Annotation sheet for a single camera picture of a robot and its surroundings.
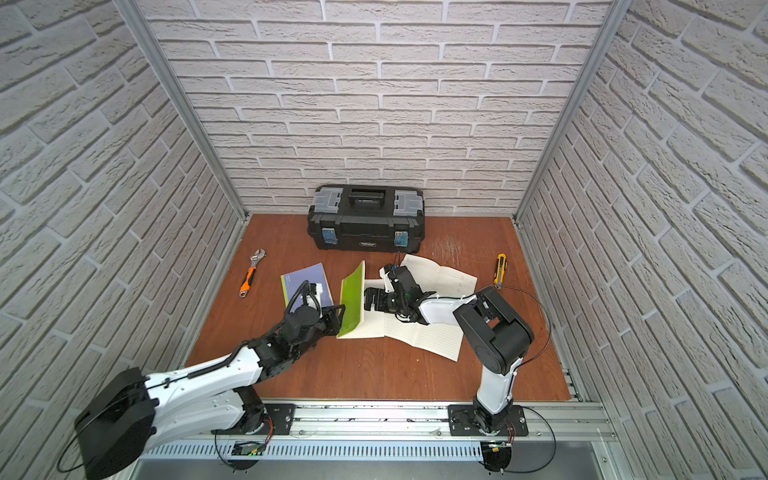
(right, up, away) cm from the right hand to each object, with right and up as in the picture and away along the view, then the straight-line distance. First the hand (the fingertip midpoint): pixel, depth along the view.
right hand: (371, 301), depth 92 cm
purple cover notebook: (-28, +5, +8) cm, 30 cm away
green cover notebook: (-6, -1, -3) cm, 7 cm away
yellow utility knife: (+45, +9, +11) cm, 47 cm away
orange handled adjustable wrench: (-43, +12, +14) cm, 47 cm away
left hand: (-6, +1, -9) cm, 11 cm away
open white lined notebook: (+24, +5, +9) cm, 26 cm away
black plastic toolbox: (+2, +27, +3) cm, 27 cm away
